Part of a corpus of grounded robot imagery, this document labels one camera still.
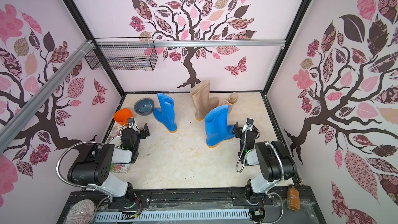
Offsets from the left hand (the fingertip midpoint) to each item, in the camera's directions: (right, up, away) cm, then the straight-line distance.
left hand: (140, 127), depth 94 cm
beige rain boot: (+56, +17, -9) cm, 59 cm away
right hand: (+66, +3, -3) cm, 66 cm away
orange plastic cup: (-20, +6, +15) cm, 25 cm away
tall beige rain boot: (+40, +15, +3) cm, 42 cm away
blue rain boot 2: (+47, +1, -13) cm, 48 cm away
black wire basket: (-24, +52, +28) cm, 64 cm away
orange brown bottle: (+82, -30, -24) cm, 90 cm away
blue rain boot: (+19, +9, -13) cm, 25 cm away
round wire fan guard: (-16, -35, -26) cm, 46 cm away
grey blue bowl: (-3, +13, +15) cm, 20 cm away
